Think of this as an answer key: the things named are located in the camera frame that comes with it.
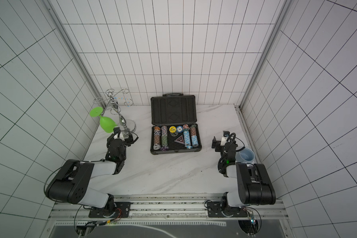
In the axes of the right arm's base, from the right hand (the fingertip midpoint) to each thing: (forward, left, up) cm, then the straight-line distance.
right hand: (224, 135), depth 91 cm
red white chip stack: (+2, +44, -3) cm, 44 cm away
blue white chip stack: (+1, +24, -3) cm, 24 cm away
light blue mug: (-9, -14, -9) cm, 19 cm away
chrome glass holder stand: (+9, +66, -7) cm, 67 cm away
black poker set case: (+20, +34, +1) cm, 40 cm away
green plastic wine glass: (-2, +72, +10) cm, 73 cm away
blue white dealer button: (+7, +29, -5) cm, 30 cm away
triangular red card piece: (-2, +28, -5) cm, 29 cm away
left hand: (-4, +65, +2) cm, 65 cm away
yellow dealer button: (+7, +34, -6) cm, 35 cm away
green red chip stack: (+2, +19, -5) cm, 19 cm away
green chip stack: (+1, +39, -4) cm, 39 cm away
